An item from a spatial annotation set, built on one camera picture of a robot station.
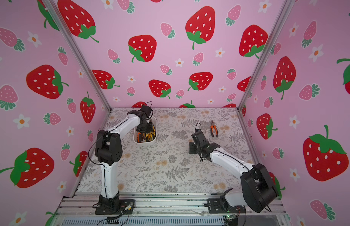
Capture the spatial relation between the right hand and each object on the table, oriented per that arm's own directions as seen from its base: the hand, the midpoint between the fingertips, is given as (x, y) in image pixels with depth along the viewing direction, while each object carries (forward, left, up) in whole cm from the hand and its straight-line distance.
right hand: (195, 145), depth 89 cm
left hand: (+11, +33, -3) cm, 35 cm away
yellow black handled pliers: (+7, +32, -4) cm, 33 cm away
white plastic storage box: (+21, +32, -3) cm, 38 cm away
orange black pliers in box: (+6, +40, -5) cm, 41 cm away
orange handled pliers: (+22, -13, -7) cm, 27 cm away
